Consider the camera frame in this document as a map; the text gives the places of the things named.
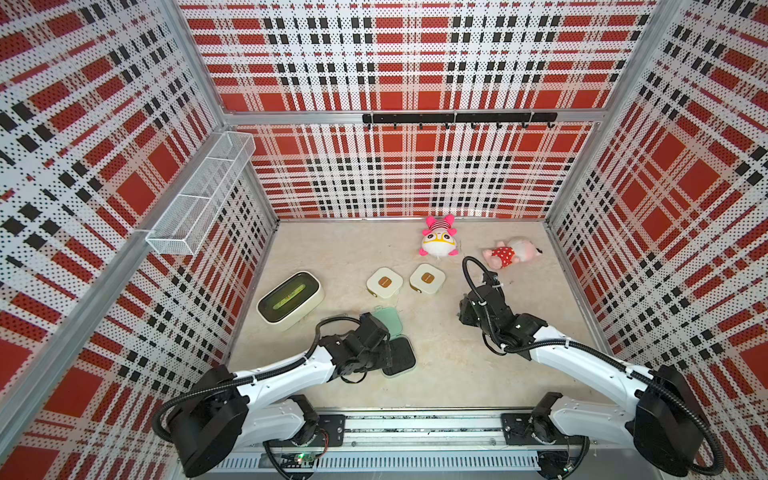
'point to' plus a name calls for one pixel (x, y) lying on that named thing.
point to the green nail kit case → (403, 353)
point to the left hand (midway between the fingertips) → (391, 357)
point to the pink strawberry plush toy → (505, 254)
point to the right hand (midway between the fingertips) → (471, 304)
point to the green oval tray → (291, 300)
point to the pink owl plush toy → (439, 239)
